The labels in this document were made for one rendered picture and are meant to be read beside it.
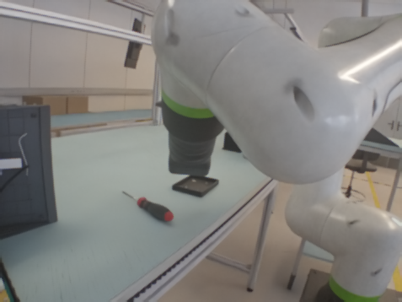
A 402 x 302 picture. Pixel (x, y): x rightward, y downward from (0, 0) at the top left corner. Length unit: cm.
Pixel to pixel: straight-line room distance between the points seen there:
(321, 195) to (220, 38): 46
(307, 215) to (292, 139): 44
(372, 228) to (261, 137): 40
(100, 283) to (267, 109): 29
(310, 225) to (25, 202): 56
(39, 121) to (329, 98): 40
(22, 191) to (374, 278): 66
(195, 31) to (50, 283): 33
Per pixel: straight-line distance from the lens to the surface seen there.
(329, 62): 20
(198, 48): 21
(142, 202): 53
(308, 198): 60
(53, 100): 394
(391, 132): 681
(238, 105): 19
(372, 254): 56
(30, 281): 39
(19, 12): 111
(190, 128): 32
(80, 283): 37
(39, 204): 50
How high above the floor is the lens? 124
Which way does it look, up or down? 13 degrees down
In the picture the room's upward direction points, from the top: 5 degrees clockwise
